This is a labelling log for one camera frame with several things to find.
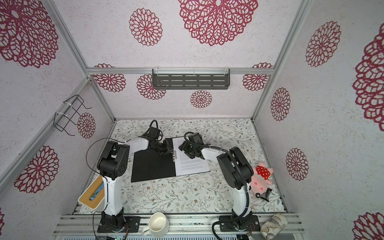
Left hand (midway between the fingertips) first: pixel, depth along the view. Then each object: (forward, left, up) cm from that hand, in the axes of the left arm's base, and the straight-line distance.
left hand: (173, 152), depth 101 cm
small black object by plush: (-30, -53, +1) cm, 60 cm away
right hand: (0, -5, +6) cm, 8 cm away
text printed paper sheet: (-10, -8, 0) cm, 13 cm away
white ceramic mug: (-43, +5, -1) cm, 43 cm away
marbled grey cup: (-43, -52, +3) cm, 68 cm away
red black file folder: (-10, +13, +3) cm, 17 cm away
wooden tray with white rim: (-30, +40, +4) cm, 50 cm away
